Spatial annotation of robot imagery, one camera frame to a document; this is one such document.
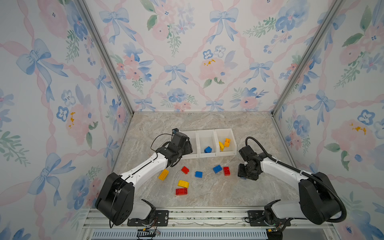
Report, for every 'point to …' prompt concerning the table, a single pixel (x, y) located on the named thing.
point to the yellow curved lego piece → (221, 146)
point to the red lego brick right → (226, 171)
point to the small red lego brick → (185, 169)
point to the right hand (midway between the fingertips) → (241, 174)
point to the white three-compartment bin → (208, 143)
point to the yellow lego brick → (183, 183)
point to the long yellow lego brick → (163, 174)
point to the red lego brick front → (181, 191)
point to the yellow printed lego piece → (227, 142)
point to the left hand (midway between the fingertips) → (188, 144)
